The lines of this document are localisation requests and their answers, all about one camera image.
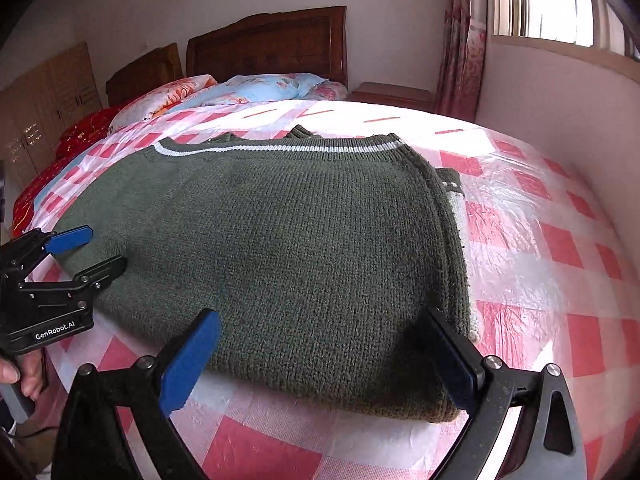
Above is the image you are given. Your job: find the green knit sweater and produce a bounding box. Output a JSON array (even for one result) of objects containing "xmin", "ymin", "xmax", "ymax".
[{"xmin": 56, "ymin": 127, "xmax": 471, "ymax": 424}]

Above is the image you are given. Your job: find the person's left hand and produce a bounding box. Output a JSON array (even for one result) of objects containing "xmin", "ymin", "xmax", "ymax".
[{"xmin": 0, "ymin": 349, "xmax": 46, "ymax": 401}]

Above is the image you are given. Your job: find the red bed cover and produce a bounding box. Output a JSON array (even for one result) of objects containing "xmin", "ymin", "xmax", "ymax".
[{"xmin": 11, "ymin": 105, "xmax": 122, "ymax": 237}]

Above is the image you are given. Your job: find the light wooden wardrobe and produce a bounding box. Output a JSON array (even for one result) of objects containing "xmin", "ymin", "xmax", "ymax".
[{"xmin": 1, "ymin": 42, "xmax": 102, "ymax": 190}]

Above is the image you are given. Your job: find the pink checkered bed sheet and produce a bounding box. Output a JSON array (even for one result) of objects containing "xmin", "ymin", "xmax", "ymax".
[{"xmin": 32, "ymin": 101, "xmax": 639, "ymax": 479}]

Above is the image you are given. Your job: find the orange floral pillow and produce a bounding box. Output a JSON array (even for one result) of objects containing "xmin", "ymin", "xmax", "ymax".
[{"xmin": 108, "ymin": 75, "xmax": 218, "ymax": 134}]

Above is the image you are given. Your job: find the dark wooden headboard far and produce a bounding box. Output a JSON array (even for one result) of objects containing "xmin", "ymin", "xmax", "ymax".
[{"xmin": 105, "ymin": 42, "xmax": 183, "ymax": 106}]

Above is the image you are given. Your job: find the dark wooden headboard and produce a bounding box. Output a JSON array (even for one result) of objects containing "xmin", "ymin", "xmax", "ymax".
[
  {"xmin": 105, "ymin": 42, "xmax": 183, "ymax": 106},
  {"xmin": 186, "ymin": 6, "xmax": 348, "ymax": 86}
]

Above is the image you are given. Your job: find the light blue floral quilt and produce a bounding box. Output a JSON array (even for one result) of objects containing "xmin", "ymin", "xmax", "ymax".
[{"xmin": 170, "ymin": 73, "xmax": 328, "ymax": 112}]

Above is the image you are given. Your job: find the dark wooden headboard near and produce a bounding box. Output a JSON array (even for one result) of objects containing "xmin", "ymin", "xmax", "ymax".
[{"xmin": 186, "ymin": 6, "xmax": 348, "ymax": 86}]

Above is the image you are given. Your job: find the wooden nightstand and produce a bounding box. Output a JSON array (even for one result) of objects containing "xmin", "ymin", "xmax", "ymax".
[{"xmin": 347, "ymin": 81, "xmax": 435, "ymax": 113}]

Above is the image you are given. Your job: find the pink floral curtain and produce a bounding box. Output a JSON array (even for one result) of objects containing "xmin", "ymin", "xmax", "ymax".
[{"xmin": 435, "ymin": 0, "xmax": 487, "ymax": 122}]

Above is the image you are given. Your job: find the window with frame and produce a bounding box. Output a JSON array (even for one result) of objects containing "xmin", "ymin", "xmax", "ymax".
[{"xmin": 490, "ymin": 0, "xmax": 639, "ymax": 81}]

